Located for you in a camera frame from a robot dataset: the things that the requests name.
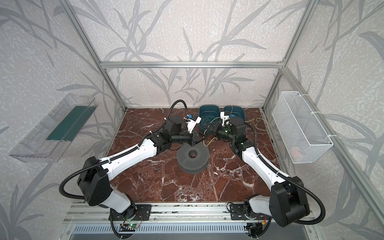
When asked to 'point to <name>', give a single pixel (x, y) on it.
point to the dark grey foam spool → (196, 165)
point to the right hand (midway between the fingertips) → (204, 120)
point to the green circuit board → (131, 227)
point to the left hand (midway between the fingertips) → (208, 134)
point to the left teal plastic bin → (208, 113)
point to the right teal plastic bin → (235, 111)
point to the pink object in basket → (296, 154)
